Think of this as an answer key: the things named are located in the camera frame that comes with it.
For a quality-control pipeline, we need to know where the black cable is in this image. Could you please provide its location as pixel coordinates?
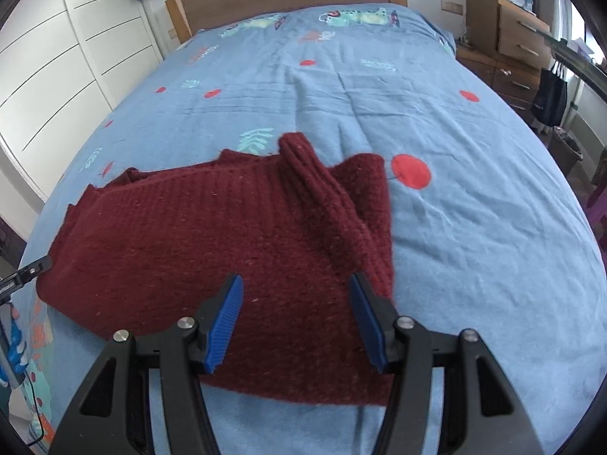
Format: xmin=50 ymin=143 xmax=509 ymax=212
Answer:
xmin=19 ymin=341 xmax=48 ymax=447

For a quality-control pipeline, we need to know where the wooden chest of drawers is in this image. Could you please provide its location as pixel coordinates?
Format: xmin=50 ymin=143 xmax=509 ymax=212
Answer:
xmin=456 ymin=0 xmax=558 ymax=121

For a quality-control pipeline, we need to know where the blue printed bed blanket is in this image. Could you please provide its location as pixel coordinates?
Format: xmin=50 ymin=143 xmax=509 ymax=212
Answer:
xmin=7 ymin=2 xmax=605 ymax=455

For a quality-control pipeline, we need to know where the dark red knitted sweater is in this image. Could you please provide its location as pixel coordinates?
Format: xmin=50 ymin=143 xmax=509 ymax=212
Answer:
xmin=37 ymin=133 xmax=395 ymax=407

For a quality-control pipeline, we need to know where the white wardrobe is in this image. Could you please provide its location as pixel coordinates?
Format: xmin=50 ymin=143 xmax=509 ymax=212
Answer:
xmin=0 ymin=0 xmax=164 ymax=200

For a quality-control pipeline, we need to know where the black tote bag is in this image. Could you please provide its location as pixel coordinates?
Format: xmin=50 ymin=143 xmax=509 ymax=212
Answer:
xmin=530 ymin=59 xmax=569 ymax=126

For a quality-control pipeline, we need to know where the wicker waste basket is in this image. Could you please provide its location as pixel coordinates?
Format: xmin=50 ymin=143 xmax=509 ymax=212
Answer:
xmin=550 ymin=128 xmax=584 ymax=176

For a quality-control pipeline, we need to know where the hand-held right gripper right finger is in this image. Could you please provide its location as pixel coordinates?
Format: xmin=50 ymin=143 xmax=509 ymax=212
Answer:
xmin=348 ymin=272 xmax=546 ymax=455

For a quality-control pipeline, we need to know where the grey desk edge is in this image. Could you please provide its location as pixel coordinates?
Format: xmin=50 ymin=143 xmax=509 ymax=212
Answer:
xmin=543 ymin=33 xmax=607 ymax=100

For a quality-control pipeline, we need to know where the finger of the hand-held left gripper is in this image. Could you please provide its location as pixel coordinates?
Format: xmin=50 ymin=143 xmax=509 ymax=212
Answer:
xmin=0 ymin=255 xmax=52 ymax=301

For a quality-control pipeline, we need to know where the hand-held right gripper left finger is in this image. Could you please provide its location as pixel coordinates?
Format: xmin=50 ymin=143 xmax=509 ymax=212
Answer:
xmin=47 ymin=272 xmax=245 ymax=455

